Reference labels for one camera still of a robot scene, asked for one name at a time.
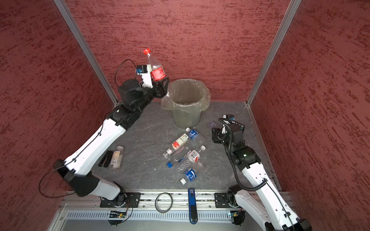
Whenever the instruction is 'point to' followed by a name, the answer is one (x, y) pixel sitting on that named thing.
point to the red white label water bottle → (192, 158)
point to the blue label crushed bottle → (190, 174)
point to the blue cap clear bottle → (179, 156)
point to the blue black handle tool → (192, 209)
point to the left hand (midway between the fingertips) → (165, 81)
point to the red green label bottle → (176, 146)
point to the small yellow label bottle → (116, 159)
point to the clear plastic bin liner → (186, 95)
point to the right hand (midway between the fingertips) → (214, 132)
